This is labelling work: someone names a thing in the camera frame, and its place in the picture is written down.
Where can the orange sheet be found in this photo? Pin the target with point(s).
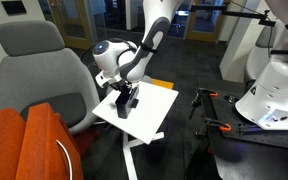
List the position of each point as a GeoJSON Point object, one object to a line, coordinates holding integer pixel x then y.
{"type": "Point", "coordinates": [164, 83]}

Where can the wooden glass door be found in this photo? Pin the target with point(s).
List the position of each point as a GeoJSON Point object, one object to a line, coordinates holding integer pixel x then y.
{"type": "Point", "coordinates": [204, 26]}
{"type": "Point", "coordinates": [80, 26]}

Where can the small black connector box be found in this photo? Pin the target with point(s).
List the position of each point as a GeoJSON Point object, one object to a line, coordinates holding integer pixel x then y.
{"type": "Point", "coordinates": [231, 98]}

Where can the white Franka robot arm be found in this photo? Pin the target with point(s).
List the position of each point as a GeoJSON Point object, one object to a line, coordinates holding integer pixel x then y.
{"type": "Point", "coordinates": [110, 56]}

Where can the black camera boom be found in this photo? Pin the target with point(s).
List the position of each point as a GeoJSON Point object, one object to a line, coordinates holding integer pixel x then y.
{"type": "Point", "coordinates": [240, 14]}

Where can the grey armchair with dark seat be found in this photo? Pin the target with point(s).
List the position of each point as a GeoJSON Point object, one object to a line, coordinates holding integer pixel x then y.
{"type": "Point", "coordinates": [40, 76]}

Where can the orange fabric chair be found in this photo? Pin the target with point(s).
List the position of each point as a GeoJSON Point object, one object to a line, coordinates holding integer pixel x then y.
{"type": "Point", "coordinates": [27, 146]}

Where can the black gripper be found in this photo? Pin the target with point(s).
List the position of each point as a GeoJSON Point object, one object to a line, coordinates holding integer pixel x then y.
{"type": "Point", "coordinates": [122, 87]}

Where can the black slotted rack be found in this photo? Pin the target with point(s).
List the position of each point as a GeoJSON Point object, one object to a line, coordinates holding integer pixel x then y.
{"type": "Point", "coordinates": [126, 107]}

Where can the black wall panel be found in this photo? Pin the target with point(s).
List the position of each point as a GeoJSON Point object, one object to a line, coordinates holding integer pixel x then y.
{"type": "Point", "coordinates": [13, 6]}

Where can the white side table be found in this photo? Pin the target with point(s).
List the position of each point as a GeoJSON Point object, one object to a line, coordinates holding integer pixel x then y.
{"type": "Point", "coordinates": [150, 110]}

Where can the black mounting plate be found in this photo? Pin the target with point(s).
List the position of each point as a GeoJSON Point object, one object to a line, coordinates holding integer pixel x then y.
{"type": "Point", "coordinates": [277, 136]}

